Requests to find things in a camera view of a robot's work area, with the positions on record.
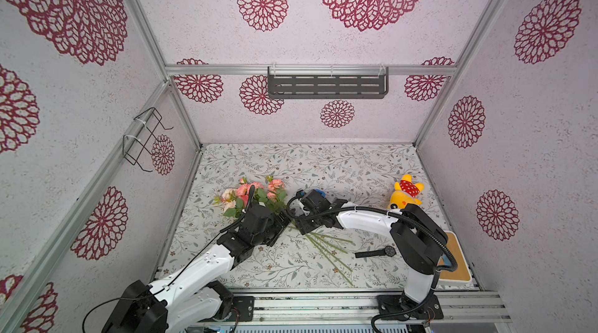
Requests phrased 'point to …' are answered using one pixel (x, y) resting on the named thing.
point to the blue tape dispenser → (315, 194)
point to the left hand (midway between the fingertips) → (290, 221)
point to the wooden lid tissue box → (462, 275)
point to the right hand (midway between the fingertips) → (300, 220)
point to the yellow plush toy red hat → (406, 191)
